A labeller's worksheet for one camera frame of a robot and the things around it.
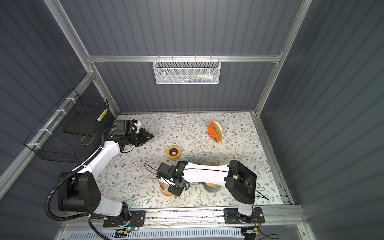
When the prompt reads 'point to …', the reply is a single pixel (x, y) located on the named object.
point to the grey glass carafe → (211, 187)
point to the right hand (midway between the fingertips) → (177, 190)
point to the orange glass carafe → (164, 188)
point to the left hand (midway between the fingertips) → (153, 135)
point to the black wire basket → (72, 129)
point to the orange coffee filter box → (214, 130)
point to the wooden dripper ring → (173, 152)
